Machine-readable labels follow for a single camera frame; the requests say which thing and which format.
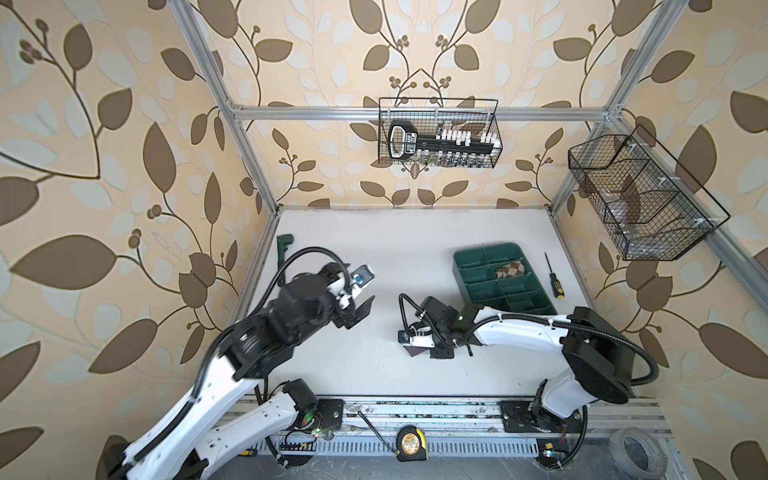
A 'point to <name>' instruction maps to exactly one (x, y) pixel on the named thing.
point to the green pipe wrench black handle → (282, 240)
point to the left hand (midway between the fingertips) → (362, 279)
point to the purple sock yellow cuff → (413, 350)
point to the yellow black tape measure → (411, 444)
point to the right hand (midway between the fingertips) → (430, 341)
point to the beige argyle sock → (512, 269)
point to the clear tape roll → (638, 452)
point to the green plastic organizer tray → (474, 275)
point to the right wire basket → (652, 207)
